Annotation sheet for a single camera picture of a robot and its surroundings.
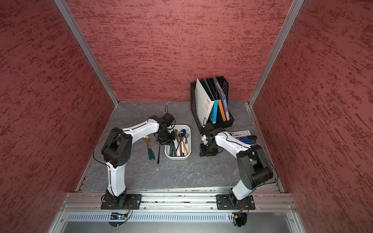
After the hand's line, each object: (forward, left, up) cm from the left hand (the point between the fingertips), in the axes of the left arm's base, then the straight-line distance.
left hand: (173, 146), depth 91 cm
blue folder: (+21, -30, +25) cm, 44 cm away
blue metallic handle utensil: (+9, -6, +1) cm, 11 cm away
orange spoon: (+2, -7, -3) cm, 8 cm away
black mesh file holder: (+16, -31, +4) cm, 35 cm away
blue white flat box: (+12, -46, -2) cm, 47 cm away
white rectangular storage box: (0, -5, -2) cm, 5 cm away
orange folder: (+18, -31, +15) cm, 39 cm away
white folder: (+20, -19, +21) cm, 34 cm away
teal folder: (+16, -26, +17) cm, 35 cm away
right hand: (-7, -19, 0) cm, 21 cm away
